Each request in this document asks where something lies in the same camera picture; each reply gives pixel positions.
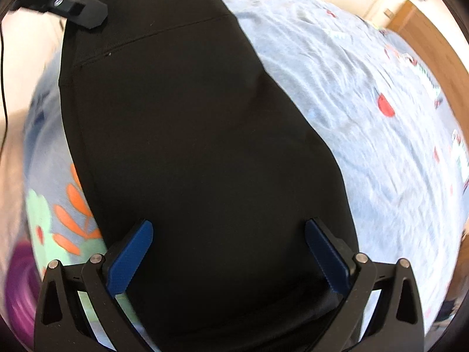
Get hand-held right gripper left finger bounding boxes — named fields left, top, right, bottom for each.
left=34, top=220, right=154, bottom=352

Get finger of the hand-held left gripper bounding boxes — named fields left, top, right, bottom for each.
left=9, top=0, right=108, bottom=29

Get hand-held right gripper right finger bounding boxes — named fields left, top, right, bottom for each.
left=305, top=218, right=426, bottom=352

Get wooden headboard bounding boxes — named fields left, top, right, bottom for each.
left=386, top=0, right=469, bottom=125

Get purple round object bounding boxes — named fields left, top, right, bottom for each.
left=5, top=242, right=48, bottom=338

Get black cable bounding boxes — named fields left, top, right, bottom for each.
left=0, top=11, right=9, bottom=155

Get black pants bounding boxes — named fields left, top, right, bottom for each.
left=59, top=0, right=361, bottom=352

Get blue dinosaur print pillow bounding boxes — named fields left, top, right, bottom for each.
left=403, top=53, right=446, bottom=109
left=449, top=128, right=469, bottom=187

